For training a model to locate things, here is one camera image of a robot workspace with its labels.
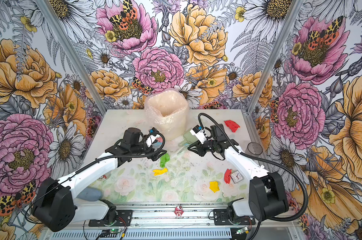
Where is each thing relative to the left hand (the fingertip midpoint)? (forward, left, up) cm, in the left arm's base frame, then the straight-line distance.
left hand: (159, 149), depth 83 cm
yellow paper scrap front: (-16, -30, -13) cm, 36 cm away
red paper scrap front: (-10, -38, -14) cm, 42 cm away
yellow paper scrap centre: (-7, +2, -14) cm, 16 cm away
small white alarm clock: (-11, -43, -12) cm, 46 cm away
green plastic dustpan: (+18, -18, -16) cm, 30 cm away
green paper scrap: (+1, -1, -13) cm, 14 cm away
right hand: (-2, -17, +1) cm, 17 cm away
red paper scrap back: (+32, -51, -19) cm, 64 cm away
